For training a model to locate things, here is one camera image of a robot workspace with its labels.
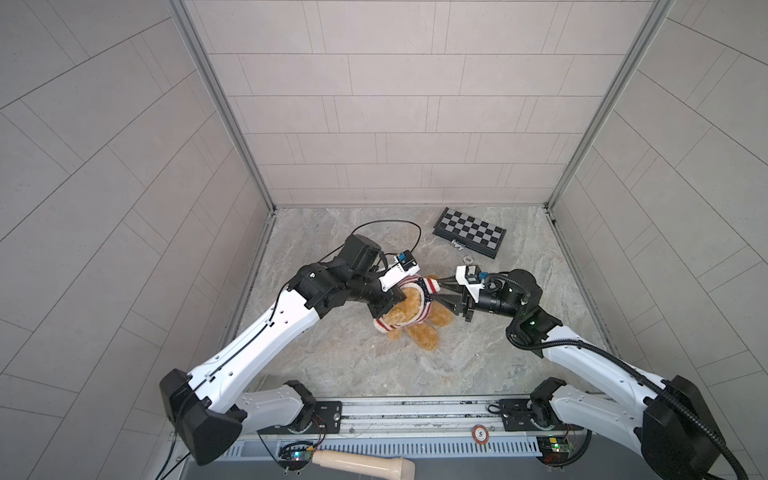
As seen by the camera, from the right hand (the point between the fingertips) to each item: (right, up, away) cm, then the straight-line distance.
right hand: (435, 294), depth 68 cm
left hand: (-6, 0, -1) cm, 6 cm away
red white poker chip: (+11, -33, +1) cm, 35 cm away
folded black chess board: (+19, +13, +36) cm, 43 cm away
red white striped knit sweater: (-2, +2, -1) cm, 3 cm away
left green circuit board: (-31, -35, -4) cm, 47 cm away
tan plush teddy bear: (-6, -3, -2) cm, 7 cm away
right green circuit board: (+28, -35, +1) cm, 45 cm away
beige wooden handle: (-15, -36, -5) cm, 39 cm away
